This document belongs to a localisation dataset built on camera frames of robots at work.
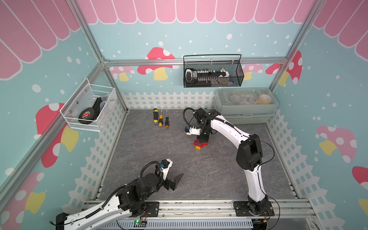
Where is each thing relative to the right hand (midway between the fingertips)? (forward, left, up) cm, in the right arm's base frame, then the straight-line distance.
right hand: (201, 138), depth 91 cm
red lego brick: (-3, -2, -1) cm, 4 cm away
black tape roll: (-3, +57, +26) cm, 63 cm away
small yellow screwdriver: (+22, +30, -8) cm, 39 cm away
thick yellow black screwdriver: (+29, +35, -9) cm, 46 cm away
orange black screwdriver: (+19, +25, -7) cm, 33 cm away
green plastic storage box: (+22, -32, +7) cm, 39 cm away
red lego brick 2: (-1, +4, -4) cm, 6 cm away
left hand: (-22, +16, +2) cm, 27 cm away
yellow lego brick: (-2, +2, -8) cm, 9 cm away
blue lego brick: (-3, +2, -3) cm, 4 cm away
